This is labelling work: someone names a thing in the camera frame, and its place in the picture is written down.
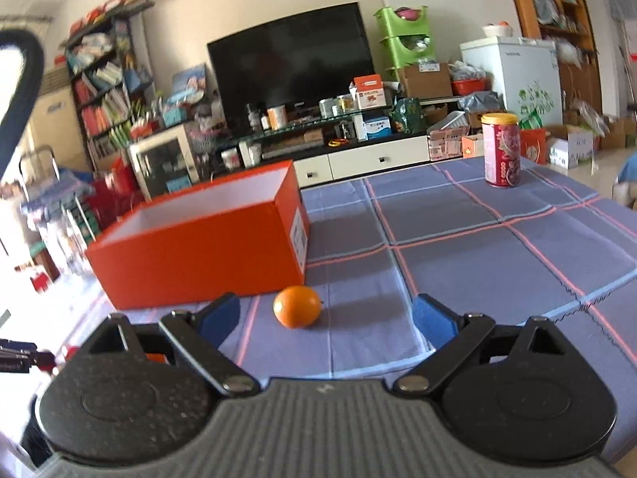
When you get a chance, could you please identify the lone small orange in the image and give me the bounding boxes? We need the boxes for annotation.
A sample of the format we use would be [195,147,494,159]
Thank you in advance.
[273,286,322,329]

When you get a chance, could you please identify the blue plaid bed cover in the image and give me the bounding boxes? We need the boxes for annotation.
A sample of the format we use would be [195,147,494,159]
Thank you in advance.
[64,154,637,459]

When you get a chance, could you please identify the orange cardboard box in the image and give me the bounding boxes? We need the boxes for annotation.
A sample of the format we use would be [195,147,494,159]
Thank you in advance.
[86,162,310,311]

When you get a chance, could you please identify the small glass door cabinet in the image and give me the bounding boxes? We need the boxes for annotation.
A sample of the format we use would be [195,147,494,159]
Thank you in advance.
[129,122,200,201]

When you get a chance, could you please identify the white air conditioner unit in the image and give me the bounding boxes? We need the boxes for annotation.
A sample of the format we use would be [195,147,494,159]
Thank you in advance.
[29,65,92,173]

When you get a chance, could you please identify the red can yellow lid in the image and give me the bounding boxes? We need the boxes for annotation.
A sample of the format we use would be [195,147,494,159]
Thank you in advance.
[482,112,520,188]

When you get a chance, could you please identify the white tv cabinet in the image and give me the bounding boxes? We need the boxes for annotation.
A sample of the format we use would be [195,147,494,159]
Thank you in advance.
[213,134,432,189]

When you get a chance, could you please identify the dark bookshelf with books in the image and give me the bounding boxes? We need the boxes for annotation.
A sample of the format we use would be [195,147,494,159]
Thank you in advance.
[61,0,154,170]

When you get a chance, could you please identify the white chest freezer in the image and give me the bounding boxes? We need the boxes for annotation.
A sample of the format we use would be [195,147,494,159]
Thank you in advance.
[460,37,563,125]

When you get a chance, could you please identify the green stacking bins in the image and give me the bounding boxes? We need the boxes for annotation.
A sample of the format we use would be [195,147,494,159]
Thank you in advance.
[375,6,436,80]

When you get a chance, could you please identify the black flat television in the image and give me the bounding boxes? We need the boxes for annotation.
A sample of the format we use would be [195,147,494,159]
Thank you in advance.
[207,2,376,136]

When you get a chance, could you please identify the wooden display shelf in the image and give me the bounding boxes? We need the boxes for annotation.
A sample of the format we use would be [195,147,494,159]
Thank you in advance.
[514,0,602,112]

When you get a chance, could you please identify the white wire trolley cart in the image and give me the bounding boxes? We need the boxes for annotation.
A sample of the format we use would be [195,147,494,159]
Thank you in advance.
[18,145,102,275]

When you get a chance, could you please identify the black curved cable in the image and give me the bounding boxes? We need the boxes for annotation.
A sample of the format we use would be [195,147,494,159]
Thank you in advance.
[0,29,47,180]

